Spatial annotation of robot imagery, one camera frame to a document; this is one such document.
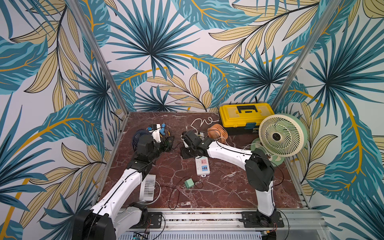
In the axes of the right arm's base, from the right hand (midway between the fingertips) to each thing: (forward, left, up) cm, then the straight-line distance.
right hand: (181, 152), depth 88 cm
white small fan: (-22, +16, +3) cm, 27 cm away
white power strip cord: (+30, -15, -8) cm, 34 cm away
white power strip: (-6, -12, -5) cm, 15 cm away
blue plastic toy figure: (+24, +15, -7) cm, 29 cm away
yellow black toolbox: (+20, -40, +6) cm, 45 cm away
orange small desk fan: (+10, -22, +6) cm, 25 cm away
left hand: (+1, +4, +13) cm, 14 cm away
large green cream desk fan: (-1, -52, +16) cm, 54 cm away
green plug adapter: (-16, -4, -7) cm, 17 cm away
